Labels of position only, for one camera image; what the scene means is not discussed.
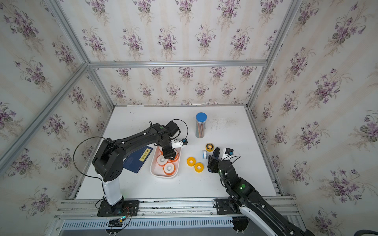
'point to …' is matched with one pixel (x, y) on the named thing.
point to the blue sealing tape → (204, 154)
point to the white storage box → (157, 170)
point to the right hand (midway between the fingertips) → (216, 158)
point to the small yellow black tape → (209, 147)
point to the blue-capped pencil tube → (201, 119)
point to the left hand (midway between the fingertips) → (173, 153)
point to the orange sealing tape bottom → (169, 168)
